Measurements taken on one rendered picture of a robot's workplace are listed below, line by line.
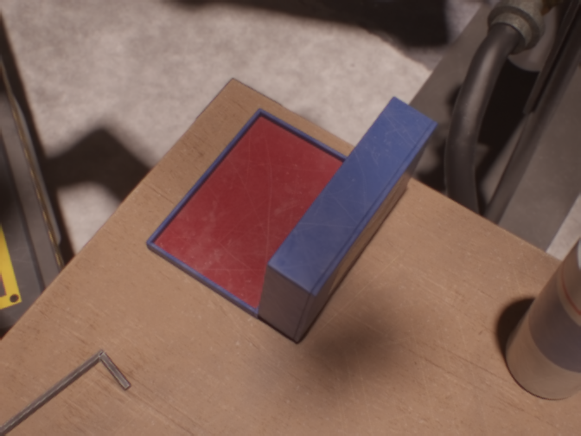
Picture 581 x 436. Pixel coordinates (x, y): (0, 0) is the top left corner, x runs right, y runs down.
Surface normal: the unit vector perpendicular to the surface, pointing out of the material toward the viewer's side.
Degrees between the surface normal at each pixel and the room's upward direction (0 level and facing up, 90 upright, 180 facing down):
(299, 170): 0
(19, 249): 0
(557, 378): 90
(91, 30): 0
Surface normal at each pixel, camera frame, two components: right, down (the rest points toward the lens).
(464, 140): -0.05, 0.27
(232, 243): 0.00, -0.47
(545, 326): -0.95, 0.28
